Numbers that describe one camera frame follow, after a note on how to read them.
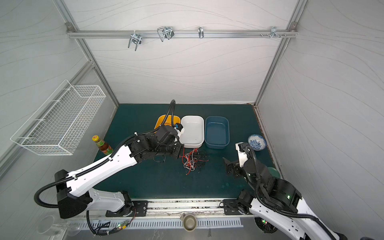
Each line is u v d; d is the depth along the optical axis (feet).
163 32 2.51
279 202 1.39
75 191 1.28
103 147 2.76
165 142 1.73
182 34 2.60
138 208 2.41
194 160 2.92
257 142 3.21
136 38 2.58
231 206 2.30
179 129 2.08
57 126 2.22
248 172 1.54
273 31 2.51
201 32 2.56
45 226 1.87
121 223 2.29
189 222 2.27
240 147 1.79
